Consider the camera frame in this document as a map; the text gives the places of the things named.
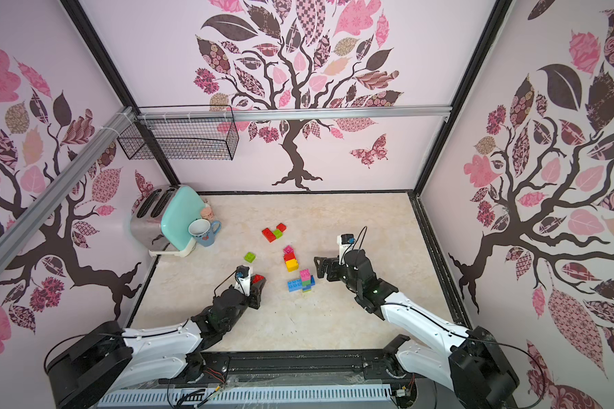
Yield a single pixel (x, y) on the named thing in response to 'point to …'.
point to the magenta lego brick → (287, 250)
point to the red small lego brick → (281, 227)
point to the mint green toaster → (160, 219)
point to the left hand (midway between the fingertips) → (261, 283)
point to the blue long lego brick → (297, 285)
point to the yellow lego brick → (292, 265)
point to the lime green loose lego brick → (250, 257)
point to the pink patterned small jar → (207, 212)
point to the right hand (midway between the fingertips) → (325, 256)
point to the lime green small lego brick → (278, 233)
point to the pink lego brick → (305, 274)
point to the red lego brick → (289, 256)
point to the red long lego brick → (269, 236)
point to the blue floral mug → (204, 230)
